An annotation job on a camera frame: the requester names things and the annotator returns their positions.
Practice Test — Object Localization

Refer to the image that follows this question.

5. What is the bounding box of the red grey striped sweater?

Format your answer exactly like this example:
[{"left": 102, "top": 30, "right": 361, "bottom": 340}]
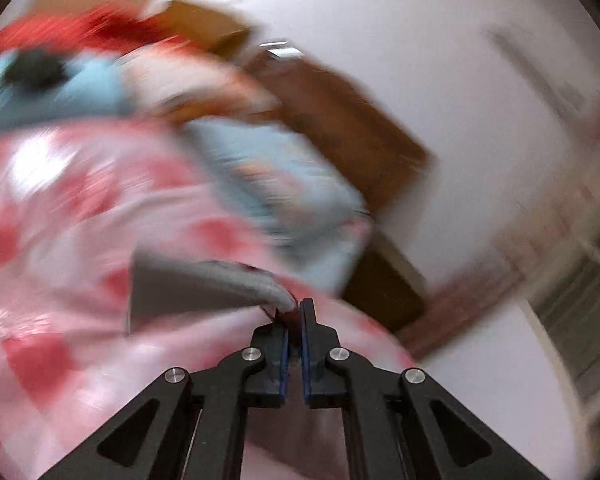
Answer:
[{"left": 126, "top": 250, "right": 299, "bottom": 334}]

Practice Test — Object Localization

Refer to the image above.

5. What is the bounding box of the wooden nightstand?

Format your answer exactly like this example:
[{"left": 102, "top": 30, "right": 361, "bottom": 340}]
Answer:
[{"left": 341, "top": 246, "right": 426, "bottom": 333}]

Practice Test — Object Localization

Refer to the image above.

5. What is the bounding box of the pink checkered bed sheet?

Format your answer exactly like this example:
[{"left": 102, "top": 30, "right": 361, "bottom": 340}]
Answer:
[{"left": 0, "top": 118, "right": 412, "bottom": 479}]

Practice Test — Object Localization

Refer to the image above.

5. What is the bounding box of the light blue floral pillow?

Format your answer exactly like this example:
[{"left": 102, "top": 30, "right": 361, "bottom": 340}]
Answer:
[{"left": 184, "top": 116, "right": 368, "bottom": 252}]

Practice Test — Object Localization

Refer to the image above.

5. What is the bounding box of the large wooden headboard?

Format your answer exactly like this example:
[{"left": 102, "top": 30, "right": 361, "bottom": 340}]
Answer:
[{"left": 244, "top": 50, "right": 430, "bottom": 219}]

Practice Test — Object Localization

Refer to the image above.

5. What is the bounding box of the pink floral curtain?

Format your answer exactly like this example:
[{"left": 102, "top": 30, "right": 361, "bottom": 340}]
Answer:
[{"left": 398, "top": 104, "right": 600, "bottom": 356}]

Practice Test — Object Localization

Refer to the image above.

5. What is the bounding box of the orange floral pillow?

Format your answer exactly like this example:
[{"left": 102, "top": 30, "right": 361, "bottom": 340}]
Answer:
[{"left": 119, "top": 46, "right": 279, "bottom": 124}]

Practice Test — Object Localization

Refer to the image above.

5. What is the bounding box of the light blue bed sheet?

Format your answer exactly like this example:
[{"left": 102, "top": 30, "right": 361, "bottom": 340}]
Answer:
[{"left": 0, "top": 50, "right": 133, "bottom": 131}]

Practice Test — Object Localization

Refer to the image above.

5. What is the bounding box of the black cloth item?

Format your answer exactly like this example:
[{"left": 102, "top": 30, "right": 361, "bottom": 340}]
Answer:
[{"left": 1, "top": 49, "right": 69, "bottom": 92}]

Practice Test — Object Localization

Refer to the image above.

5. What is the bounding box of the red blanket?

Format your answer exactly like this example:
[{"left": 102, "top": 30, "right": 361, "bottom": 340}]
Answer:
[{"left": 0, "top": 6, "right": 198, "bottom": 55}]

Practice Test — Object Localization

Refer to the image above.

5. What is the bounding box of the small wooden headboard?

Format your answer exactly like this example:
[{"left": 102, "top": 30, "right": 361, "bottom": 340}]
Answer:
[{"left": 154, "top": 0, "right": 254, "bottom": 60}]

